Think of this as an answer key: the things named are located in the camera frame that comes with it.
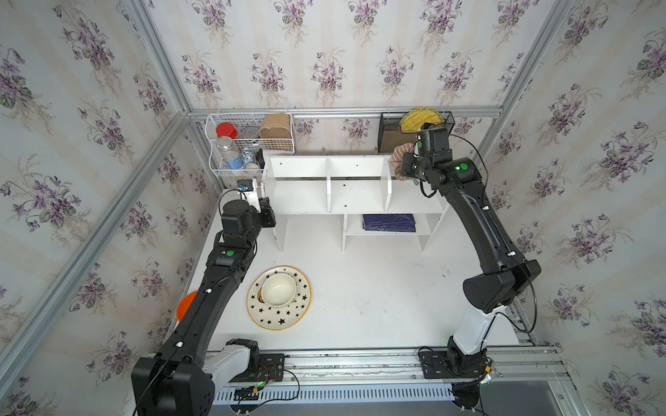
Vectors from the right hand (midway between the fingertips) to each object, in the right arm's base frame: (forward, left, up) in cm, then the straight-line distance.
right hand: (411, 161), depth 78 cm
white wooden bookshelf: (+1, +18, -12) cm, 21 cm away
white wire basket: (+16, +59, -4) cm, 61 cm away
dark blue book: (-9, +5, -20) cm, 22 cm away
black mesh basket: (+23, +3, -7) cm, 24 cm away
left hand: (-12, +42, -6) cm, 44 cm away
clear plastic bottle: (+10, +61, -6) cm, 62 cm away
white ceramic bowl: (-28, +42, -33) cm, 60 cm away
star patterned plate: (-37, +41, -35) cm, 65 cm away
